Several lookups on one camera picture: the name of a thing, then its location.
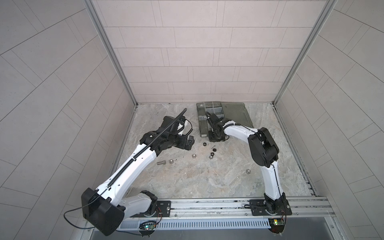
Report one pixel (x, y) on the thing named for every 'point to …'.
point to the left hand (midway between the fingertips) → (191, 138)
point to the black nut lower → (212, 154)
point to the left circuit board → (148, 225)
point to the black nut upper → (204, 144)
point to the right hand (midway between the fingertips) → (210, 140)
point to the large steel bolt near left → (163, 162)
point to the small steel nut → (210, 157)
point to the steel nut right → (248, 171)
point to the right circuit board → (277, 225)
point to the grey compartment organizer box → (233, 111)
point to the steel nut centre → (194, 156)
